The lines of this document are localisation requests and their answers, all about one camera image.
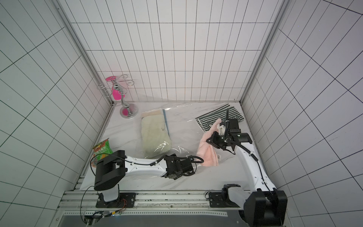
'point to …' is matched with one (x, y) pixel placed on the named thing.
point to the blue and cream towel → (156, 112)
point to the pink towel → (205, 149)
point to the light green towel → (155, 141)
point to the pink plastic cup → (117, 93)
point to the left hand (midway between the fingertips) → (171, 164)
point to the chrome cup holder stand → (121, 85)
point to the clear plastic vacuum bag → (173, 131)
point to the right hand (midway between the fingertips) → (208, 138)
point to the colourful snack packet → (104, 148)
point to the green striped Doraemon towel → (207, 121)
